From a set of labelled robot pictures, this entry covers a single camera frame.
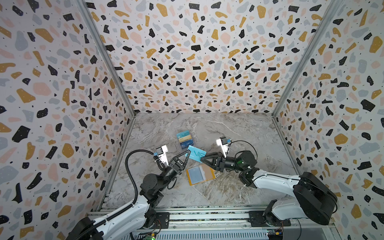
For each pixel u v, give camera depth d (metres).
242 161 0.60
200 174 0.89
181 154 0.65
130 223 0.55
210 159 0.69
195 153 0.66
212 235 0.78
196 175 0.88
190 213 0.78
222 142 0.65
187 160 0.66
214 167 0.64
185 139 1.00
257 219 0.74
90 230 0.41
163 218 0.74
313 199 0.43
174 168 0.60
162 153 0.63
